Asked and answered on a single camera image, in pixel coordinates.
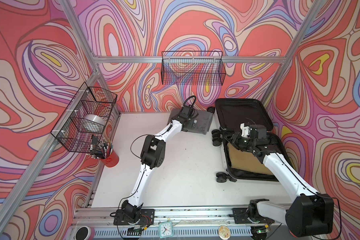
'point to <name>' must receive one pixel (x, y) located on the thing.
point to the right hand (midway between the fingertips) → (226, 140)
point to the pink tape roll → (85, 232)
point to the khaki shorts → (246, 160)
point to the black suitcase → (233, 111)
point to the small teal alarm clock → (165, 229)
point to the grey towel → (204, 118)
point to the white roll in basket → (93, 123)
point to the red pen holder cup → (103, 150)
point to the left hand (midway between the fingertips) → (188, 119)
